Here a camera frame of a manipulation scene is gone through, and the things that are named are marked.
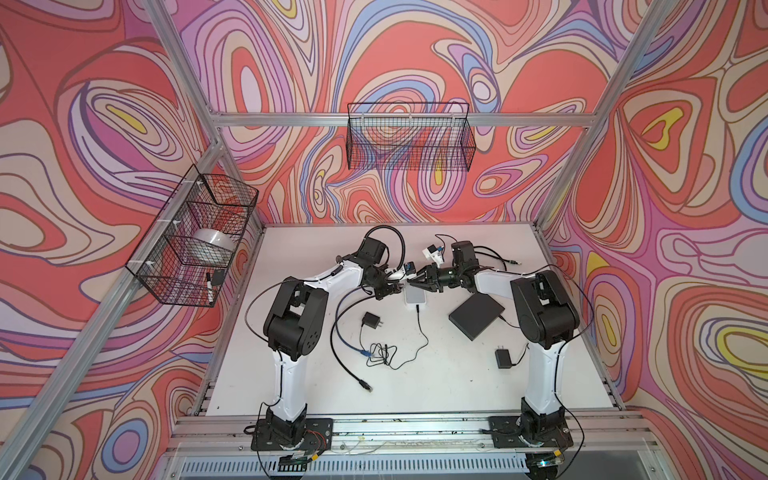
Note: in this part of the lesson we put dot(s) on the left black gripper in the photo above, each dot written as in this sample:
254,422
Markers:
389,290

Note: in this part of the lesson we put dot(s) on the black wire basket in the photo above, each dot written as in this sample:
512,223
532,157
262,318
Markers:
409,136
172,266

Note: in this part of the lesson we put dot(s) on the back black wire basket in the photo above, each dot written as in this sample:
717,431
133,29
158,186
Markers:
409,136

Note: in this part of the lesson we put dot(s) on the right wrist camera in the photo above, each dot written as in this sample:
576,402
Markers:
434,254

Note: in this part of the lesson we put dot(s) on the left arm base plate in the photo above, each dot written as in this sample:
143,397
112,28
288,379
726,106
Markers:
312,435

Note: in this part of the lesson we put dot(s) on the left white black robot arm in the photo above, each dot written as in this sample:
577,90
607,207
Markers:
295,321

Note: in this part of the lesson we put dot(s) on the white small network switch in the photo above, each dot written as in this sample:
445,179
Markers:
415,298

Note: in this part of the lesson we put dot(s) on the black power adapter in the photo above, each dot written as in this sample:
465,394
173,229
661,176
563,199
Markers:
380,354
505,360

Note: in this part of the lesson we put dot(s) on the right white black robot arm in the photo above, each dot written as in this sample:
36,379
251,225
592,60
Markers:
546,317

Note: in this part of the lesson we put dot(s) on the white roll in basket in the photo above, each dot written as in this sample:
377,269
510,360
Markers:
215,238

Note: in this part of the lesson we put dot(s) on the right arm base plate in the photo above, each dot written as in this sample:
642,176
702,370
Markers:
528,431

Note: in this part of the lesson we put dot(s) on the left black wire basket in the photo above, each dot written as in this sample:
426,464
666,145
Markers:
172,266

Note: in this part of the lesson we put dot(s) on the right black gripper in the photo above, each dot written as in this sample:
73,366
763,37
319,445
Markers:
429,278

